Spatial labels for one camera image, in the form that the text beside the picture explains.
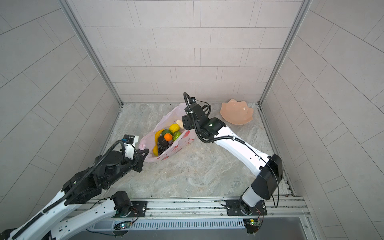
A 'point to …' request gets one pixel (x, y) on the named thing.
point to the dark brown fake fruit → (162, 141)
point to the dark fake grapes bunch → (161, 149)
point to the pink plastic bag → (174, 116)
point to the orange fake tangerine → (168, 136)
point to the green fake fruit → (175, 135)
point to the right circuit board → (252, 225)
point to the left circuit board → (123, 225)
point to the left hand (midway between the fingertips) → (153, 151)
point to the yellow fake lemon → (174, 127)
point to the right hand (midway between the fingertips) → (188, 117)
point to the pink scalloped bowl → (238, 113)
